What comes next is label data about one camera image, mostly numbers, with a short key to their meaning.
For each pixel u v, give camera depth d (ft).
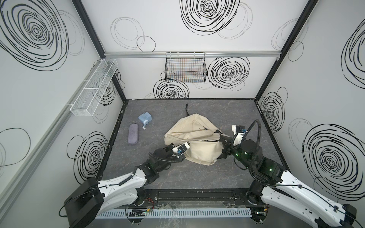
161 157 1.67
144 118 3.34
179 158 2.19
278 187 1.59
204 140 2.33
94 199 1.35
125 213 2.27
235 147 1.91
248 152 1.66
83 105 2.33
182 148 1.98
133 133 3.16
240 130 1.94
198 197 2.47
